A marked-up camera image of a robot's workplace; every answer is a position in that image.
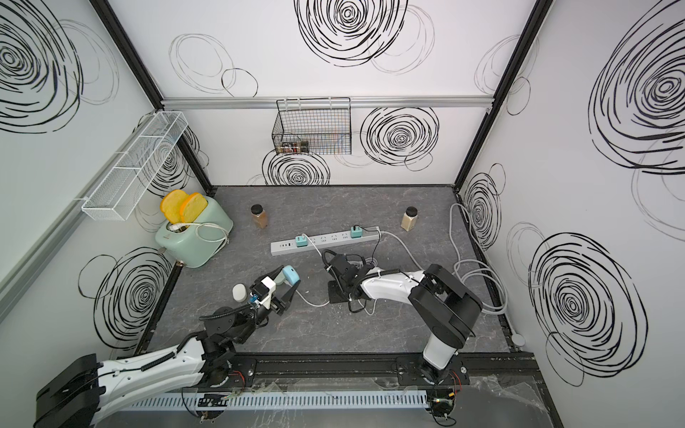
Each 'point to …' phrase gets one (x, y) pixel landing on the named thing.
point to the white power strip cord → (460, 263)
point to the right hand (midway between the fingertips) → (335, 292)
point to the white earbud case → (239, 292)
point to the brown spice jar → (259, 216)
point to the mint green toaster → (196, 242)
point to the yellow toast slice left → (170, 205)
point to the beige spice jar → (409, 218)
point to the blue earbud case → (291, 275)
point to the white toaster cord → (175, 226)
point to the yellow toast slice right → (193, 208)
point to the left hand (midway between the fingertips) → (288, 274)
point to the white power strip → (324, 242)
